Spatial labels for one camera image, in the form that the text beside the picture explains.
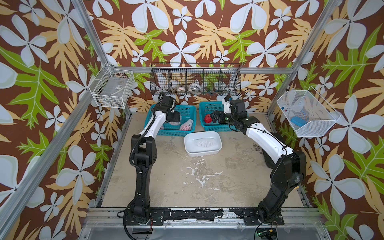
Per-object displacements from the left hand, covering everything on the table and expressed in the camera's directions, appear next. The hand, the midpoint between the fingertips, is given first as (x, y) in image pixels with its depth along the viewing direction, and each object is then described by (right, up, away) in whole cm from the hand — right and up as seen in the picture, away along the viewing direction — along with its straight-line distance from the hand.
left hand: (175, 115), depth 101 cm
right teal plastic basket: (+23, +7, +17) cm, 30 cm away
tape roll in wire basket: (+5, +17, -5) cm, 18 cm away
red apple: (0, -6, -4) cm, 7 cm away
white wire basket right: (+77, 0, -19) cm, 79 cm away
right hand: (+26, 0, -14) cm, 29 cm away
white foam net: (+21, -19, +3) cm, 28 cm away
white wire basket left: (-35, +15, -15) cm, 41 cm away
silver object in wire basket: (+14, +18, -3) cm, 23 cm away
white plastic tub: (+12, -24, -3) cm, 27 cm away
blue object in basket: (+70, -5, -20) cm, 73 cm away
